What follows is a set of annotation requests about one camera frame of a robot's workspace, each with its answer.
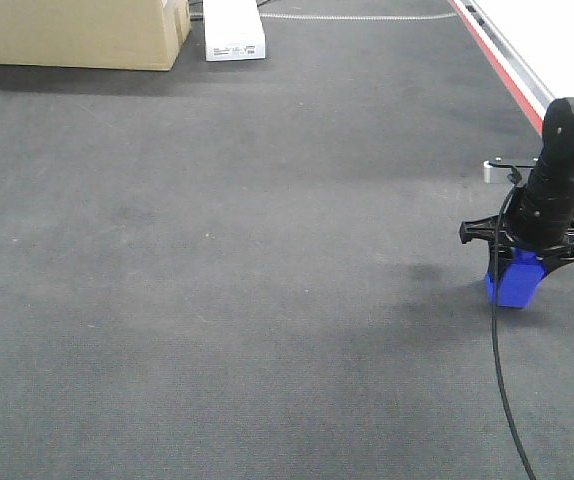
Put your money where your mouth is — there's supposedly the large brown cardboard box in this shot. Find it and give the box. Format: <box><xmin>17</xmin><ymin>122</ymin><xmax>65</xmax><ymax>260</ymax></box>
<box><xmin>0</xmin><ymin>0</ymin><xmax>193</xmax><ymax>72</ymax></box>

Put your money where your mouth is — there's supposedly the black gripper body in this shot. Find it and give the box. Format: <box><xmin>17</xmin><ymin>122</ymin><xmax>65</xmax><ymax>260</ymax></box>
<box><xmin>459</xmin><ymin>214</ymin><xmax>574</xmax><ymax>256</ymax></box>

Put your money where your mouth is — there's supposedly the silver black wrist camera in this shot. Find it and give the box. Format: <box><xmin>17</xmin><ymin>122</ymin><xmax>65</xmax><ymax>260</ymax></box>
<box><xmin>483</xmin><ymin>157</ymin><xmax>541</xmax><ymax>185</ymax></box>

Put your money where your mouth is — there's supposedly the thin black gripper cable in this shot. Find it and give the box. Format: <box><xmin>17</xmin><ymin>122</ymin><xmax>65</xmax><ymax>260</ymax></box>
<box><xmin>490</xmin><ymin>187</ymin><xmax>538</xmax><ymax>480</ymax></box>

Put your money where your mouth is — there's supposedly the blue plastic box with cap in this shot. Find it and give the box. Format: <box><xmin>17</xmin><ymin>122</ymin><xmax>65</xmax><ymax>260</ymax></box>
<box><xmin>484</xmin><ymin>247</ymin><xmax>548</xmax><ymax>309</ymax></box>

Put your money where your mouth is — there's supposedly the conveyor with dark grey belt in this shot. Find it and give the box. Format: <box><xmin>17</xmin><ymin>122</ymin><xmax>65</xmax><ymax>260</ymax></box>
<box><xmin>0</xmin><ymin>0</ymin><xmax>574</xmax><ymax>480</ymax></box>

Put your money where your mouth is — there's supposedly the white flat carton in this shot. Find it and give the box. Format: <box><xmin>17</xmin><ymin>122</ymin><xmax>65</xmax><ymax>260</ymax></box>
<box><xmin>202</xmin><ymin>0</ymin><xmax>268</xmax><ymax>63</ymax></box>

